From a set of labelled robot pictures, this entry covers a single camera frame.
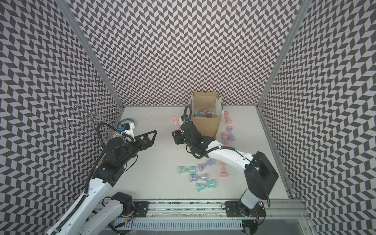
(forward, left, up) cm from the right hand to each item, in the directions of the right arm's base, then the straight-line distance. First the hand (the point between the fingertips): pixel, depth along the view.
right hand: (176, 135), depth 81 cm
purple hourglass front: (-18, -10, -15) cm, 26 cm away
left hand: (-4, +11, +7) cm, 14 cm away
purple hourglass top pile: (+28, -21, -14) cm, 38 cm away
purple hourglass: (-12, -14, -15) cm, 24 cm away
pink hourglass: (+20, -34, -13) cm, 42 cm away
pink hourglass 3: (+10, -31, -16) cm, 36 cm away
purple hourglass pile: (+25, -15, -11) cm, 31 cm away
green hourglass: (-14, -8, -15) cm, 22 cm away
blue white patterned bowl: (+21, +40, -13) cm, 47 cm away
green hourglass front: (-23, -13, -15) cm, 30 cm away
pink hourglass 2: (-15, -27, -17) cm, 35 cm away
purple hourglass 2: (+8, -34, -15) cm, 38 cm away
